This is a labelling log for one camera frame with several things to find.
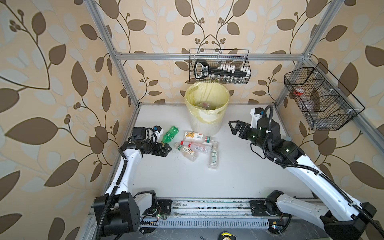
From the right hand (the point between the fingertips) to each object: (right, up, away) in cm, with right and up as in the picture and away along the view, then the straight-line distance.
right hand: (236, 125), depth 70 cm
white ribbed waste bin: (-17, -3, +32) cm, 36 cm away
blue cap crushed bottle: (-14, +12, +23) cm, 29 cm away
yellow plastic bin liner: (-11, +16, +35) cm, 40 cm away
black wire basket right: (+45, +12, +5) cm, 47 cm away
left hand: (-38, -12, +12) cm, 41 cm away
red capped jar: (+37, +18, +11) cm, 43 cm away
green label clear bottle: (-9, -22, +15) cm, 28 cm away
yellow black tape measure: (-6, -48, -4) cm, 49 cm away
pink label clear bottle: (-17, -15, +21) cm, 31 cm away
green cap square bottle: (-25, -17, +19) cm, 35 cm away
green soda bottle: (-36, -7, +27) cm, 46 cm away
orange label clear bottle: (-19, -8, +26) cm, 33 cm away
